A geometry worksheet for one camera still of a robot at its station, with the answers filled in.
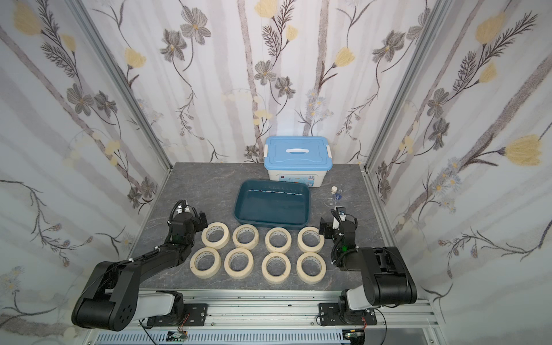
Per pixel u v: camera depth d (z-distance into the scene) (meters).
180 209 0.75
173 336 0.71
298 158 1.02
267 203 1.14
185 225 0.69
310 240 0.93
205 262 0.87
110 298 0.42
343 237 0.70
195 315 0.74
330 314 0.73
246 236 0.93
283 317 0.75
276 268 0.84
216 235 0.95
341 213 0.77
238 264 0.86
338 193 0.99
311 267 0.85
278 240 0.93
